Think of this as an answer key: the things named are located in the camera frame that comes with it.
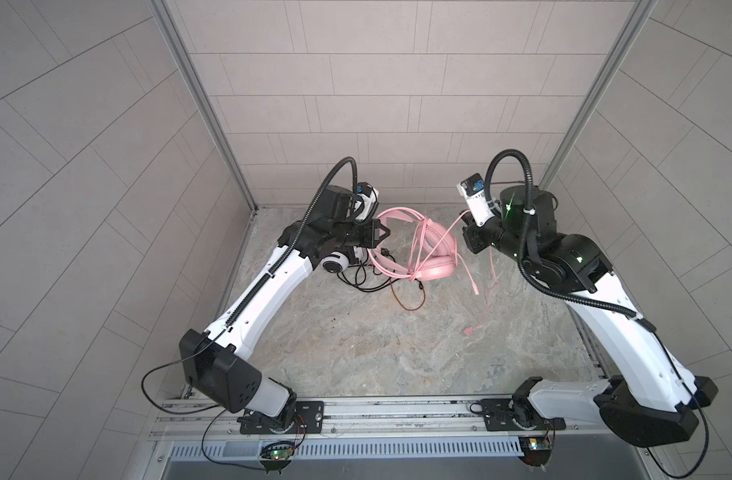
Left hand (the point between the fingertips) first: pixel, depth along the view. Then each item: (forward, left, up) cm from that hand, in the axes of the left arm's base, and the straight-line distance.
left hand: (394, 228), depth 70 cm
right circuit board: (-41, -33, -30) cm, 61 cm away
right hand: (-1, -14, +8) cm, 16 cm away
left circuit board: (-43, +25, -27) cm, 56 cm away
